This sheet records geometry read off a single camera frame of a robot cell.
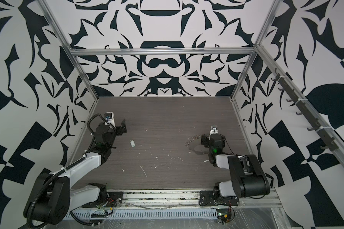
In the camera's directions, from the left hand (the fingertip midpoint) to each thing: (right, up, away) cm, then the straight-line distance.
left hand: (114, 117), depth 84 cm
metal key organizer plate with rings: (+52, -20, +8) cm, 56 cm away
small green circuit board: (+59, -48, -13) cm, 77 cm away
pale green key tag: (+7, -18, +11) cm, 22 cm away
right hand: (+60, -11, +9) cm, 62 cm away
